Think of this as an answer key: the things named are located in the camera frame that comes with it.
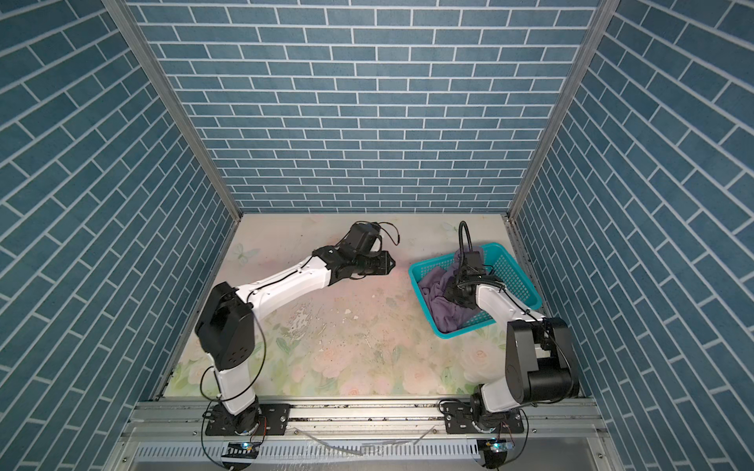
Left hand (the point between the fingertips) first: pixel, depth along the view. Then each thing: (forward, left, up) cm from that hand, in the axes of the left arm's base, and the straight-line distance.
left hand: (403, 266), depth 85 cm
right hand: (-2, -16, -12) cm, 20 cm away
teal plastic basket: (+9, -34, -9) cm, 36 cm away
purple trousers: (-12, -12, -6) cm, 18 cm away
